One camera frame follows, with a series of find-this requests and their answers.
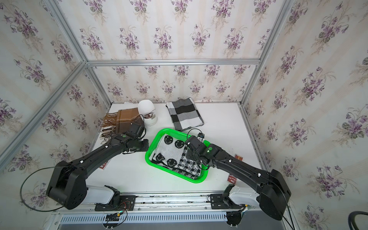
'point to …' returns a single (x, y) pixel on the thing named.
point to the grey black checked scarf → (184, 113)
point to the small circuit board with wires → (114, 217)
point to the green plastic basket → (152, 142)
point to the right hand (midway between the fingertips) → (190, 154)
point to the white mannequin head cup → (146, 109)
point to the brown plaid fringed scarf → (116, 122)
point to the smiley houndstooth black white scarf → (172, 152)
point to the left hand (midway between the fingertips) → (148, 147)
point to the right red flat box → (232, 179)
